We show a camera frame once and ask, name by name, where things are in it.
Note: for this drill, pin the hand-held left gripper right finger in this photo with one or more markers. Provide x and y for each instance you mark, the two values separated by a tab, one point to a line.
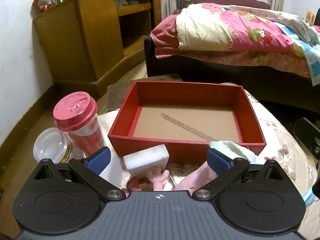
218	162

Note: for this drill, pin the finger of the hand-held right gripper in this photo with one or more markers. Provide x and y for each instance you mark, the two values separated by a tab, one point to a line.
307	133

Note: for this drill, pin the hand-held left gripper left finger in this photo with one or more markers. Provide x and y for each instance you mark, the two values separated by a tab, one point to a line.
99	160

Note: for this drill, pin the plain white sponge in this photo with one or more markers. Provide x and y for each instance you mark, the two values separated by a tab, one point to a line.
111	168

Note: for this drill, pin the light green towel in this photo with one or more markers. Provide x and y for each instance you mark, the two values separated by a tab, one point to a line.
237	151

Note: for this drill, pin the speckled white sponge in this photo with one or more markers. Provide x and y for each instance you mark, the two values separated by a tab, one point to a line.
146	161

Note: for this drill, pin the red cardboard box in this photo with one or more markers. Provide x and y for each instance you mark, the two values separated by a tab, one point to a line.
185	120

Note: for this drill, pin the pink pig plush toy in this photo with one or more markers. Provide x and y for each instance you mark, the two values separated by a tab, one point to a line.
160	178

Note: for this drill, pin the blue face mask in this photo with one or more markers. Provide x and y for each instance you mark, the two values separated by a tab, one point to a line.
309	197

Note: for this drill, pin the pink lidded paper cup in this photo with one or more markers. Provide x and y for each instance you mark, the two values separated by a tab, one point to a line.
78	125

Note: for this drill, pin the clear glass jar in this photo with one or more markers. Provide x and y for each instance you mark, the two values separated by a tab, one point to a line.
51	143

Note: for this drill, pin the dark wooden bed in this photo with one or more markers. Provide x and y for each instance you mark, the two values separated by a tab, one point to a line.
250	90

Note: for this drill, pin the pink floral bed sheet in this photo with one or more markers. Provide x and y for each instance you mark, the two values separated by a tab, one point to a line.
237	61

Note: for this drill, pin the yellow and blue toy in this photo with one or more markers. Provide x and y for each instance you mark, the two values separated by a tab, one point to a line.
310	17

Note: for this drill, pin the wooden desk cabinet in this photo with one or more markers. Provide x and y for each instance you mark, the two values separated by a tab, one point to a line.
82	37

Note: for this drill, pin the pink printed quilt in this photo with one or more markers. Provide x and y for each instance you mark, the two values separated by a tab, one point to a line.
225	27

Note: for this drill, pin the grey cloth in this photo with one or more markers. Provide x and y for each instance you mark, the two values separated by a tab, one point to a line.
125	2

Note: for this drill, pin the red and white plush doll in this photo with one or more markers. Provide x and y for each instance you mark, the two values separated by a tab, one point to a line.
43	1

